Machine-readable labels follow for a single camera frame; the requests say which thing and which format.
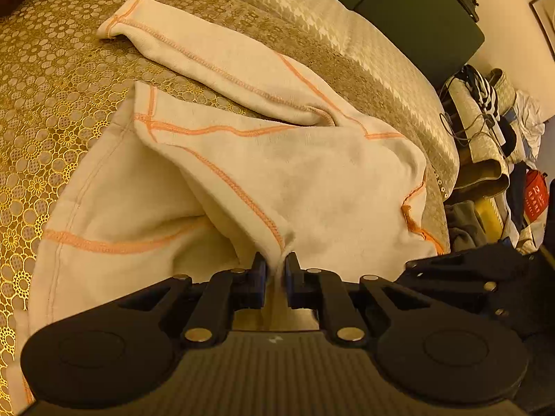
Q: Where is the black and white striped cloth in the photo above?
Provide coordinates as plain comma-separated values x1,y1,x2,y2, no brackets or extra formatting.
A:
460,65,499,115

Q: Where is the cream armrest cover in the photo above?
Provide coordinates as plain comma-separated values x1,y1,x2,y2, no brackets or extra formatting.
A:
446,69,516,191

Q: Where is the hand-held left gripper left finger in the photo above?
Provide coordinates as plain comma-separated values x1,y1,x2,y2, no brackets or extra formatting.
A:
117,251,267,348

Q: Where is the black cable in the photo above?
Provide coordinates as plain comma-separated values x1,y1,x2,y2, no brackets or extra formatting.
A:
438,76,512,144

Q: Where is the red bag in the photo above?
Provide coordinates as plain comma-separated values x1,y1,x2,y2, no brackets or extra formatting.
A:
524,169,549,222

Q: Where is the green sofa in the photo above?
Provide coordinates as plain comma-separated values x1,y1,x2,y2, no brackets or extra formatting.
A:
173,0,485,191

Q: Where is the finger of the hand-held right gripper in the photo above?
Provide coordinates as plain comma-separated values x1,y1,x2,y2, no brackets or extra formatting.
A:
404,245,533,296

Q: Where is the framed picture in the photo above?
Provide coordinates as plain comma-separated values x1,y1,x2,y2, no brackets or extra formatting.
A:
529,0,555,35

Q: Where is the grey garment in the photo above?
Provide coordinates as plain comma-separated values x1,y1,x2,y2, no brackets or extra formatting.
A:
446,199,486,252

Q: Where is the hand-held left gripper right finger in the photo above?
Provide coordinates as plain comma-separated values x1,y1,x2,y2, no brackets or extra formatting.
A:
283,251,432,348

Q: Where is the white garment with orange seams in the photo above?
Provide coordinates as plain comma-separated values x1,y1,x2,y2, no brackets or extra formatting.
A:
9,0,447,412

